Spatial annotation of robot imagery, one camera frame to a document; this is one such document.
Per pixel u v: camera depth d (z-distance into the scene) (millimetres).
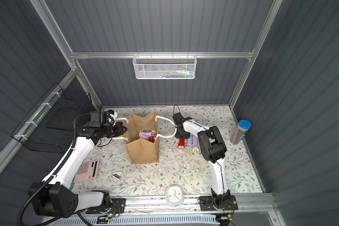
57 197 385
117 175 839
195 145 945
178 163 889
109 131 664
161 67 1238
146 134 957
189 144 947
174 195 742
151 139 886
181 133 846
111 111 732
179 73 917
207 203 736
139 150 757
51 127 724
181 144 957
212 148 553
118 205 724
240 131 854
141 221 771
